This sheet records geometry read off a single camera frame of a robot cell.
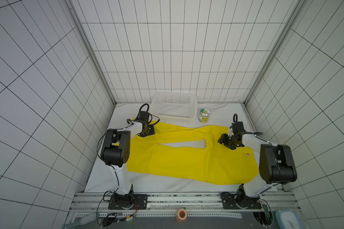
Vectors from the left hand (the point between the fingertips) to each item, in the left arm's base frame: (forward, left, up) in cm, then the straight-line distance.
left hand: (150, 135), depth 99 cm
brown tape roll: (-47, -20, +11) cm, 53 cm away
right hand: (-5, -50, +1) cm, 51 cm away
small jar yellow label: (+12, -39, +6) cm, 41 cm away
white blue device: (-48, -71, +3) cm, 86 cm away
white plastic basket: (+27, -17, -1) cm, 32 cm away
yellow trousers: (-20, -45, +1) cm, 49 cm away
